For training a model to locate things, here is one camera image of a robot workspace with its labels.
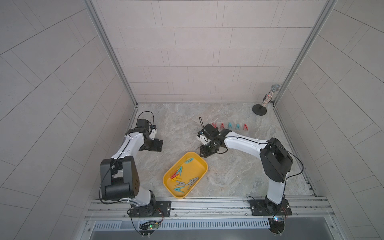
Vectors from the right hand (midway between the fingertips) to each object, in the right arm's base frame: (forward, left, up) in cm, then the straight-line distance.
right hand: (202, 154), depth 86 cm
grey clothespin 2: (-15, +6, -2) cm, 16 cm away
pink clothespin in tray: (-10, +15, -2) cm, 19 cm away
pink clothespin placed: (+22, -15, -2) cm, 27 cm away
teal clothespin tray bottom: (-18, +13, -2) cm, 22 cm away
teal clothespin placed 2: (+20, -26, -2) cm, 33 cm away
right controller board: (-35, -32, -6) cm, 48 cm away
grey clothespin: (-15, +12, -2) cm, 19 cm away
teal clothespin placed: (+22, -21, -2) cm, 30 cm away
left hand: (+7, +27, +2) cm, 28 cm away
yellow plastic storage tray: (-10, +10, -4) cm, 15 cm away
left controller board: (-33, +26, -1) cm, 42 cm away
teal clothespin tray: (-3, +8, -1) cm, 8 cm away
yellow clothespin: (-13, +15, -1) cm, 20 cm away
